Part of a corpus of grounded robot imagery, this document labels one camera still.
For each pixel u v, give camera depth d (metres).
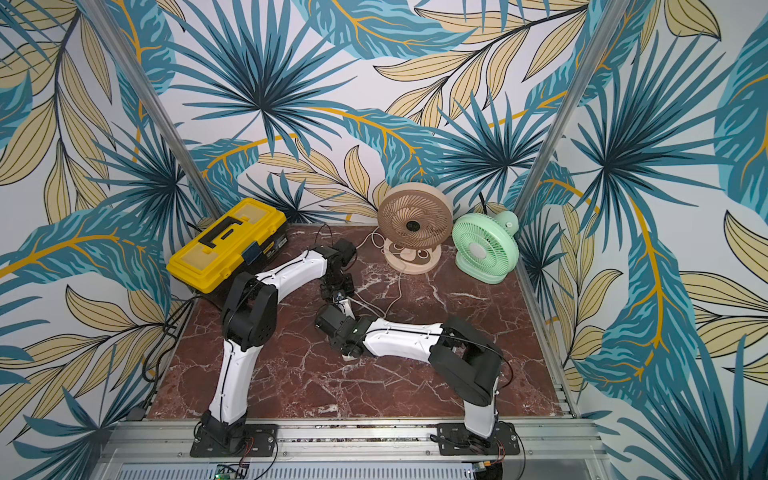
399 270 1.07
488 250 0.86
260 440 0.73
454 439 0.73
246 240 0.92
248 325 0.57
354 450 0.73
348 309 0.79
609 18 0.69
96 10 0.67
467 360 0.47
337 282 0.84
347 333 0.65
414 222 0.89
